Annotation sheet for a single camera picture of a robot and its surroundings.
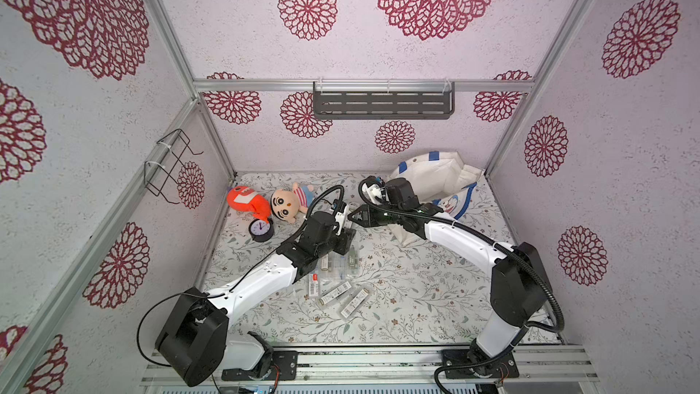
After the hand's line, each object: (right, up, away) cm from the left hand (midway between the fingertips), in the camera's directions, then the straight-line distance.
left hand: (348, 230), depth 84 cm
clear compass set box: (-7, -11, +8) cm, 16 cm away
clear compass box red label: (-11, -18, +4) cm, 21 cm away
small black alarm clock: (-32, -2, +16) cm, 36 cm away
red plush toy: (-38, +9, +18) cm, 43 cm away
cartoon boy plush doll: (-22, +8, +15) cm, 28 cm away
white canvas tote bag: (+35, +18, +19) cm, 44 cm away
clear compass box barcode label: (-4, -20, +1) cm, 20 cm away
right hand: (0, +5, -3) cm, 6 cm away
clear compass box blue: (-3, -13, +8) cm, 16 cm away
